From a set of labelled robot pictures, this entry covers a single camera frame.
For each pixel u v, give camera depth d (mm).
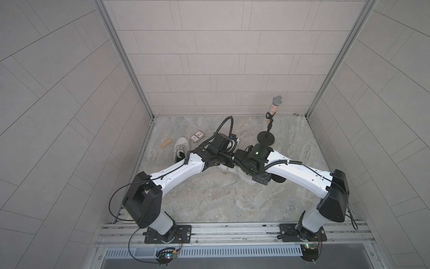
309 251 681
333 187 414
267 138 1039
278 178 503
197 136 1028
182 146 902
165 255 640
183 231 718
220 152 628
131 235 707
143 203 410
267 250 680
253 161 510
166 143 1013
